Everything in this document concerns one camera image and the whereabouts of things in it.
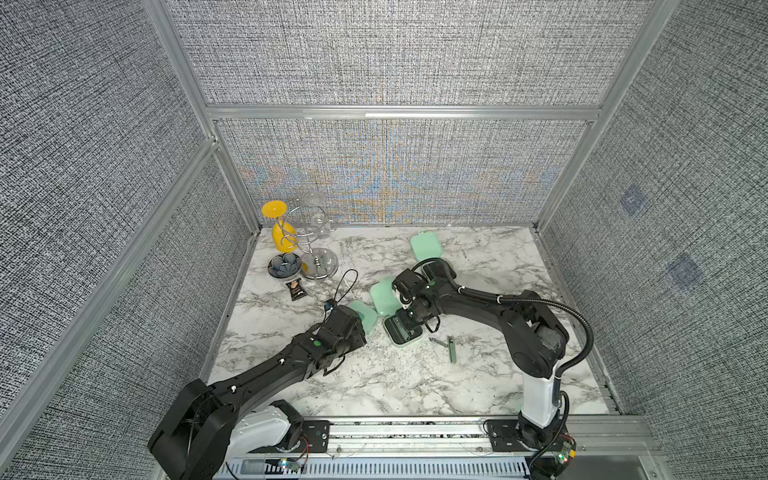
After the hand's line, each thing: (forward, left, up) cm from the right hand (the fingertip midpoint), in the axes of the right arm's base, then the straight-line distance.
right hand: (404, 314), depth 92 cm
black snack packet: (+9, +35, -2) cm, 37 cm away
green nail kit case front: (-1, +11, -1) cm, 11 cm away
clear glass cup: (+47, +34, -7) cm, 59 cm away
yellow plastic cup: (+21, +38, +13) cm, 45 cm away
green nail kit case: (-5, +2, 0) cm, 5 cm away
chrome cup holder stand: (+25, +32, +13) cm, 42 cm away
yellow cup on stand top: (+24, +39, +22) cm, 51 cm away
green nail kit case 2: (+29, -9, -2) cm, 30 cm away
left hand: (-7, +11, +3) cm, 14 cm away
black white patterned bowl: (+20, +41, -2) cm, 46 cm away
